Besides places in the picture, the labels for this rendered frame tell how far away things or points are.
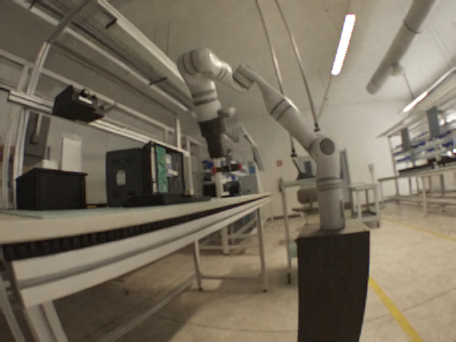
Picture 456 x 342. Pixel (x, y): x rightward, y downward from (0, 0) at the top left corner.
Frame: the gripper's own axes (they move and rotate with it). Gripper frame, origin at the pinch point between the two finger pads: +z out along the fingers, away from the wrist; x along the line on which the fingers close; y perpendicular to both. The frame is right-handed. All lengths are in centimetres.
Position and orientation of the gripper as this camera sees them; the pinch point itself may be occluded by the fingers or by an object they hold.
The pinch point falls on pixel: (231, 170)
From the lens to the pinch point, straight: 64.3
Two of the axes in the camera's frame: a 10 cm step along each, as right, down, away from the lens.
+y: -9.6, 1.3, 2.4
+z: 2.3, 8.7, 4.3
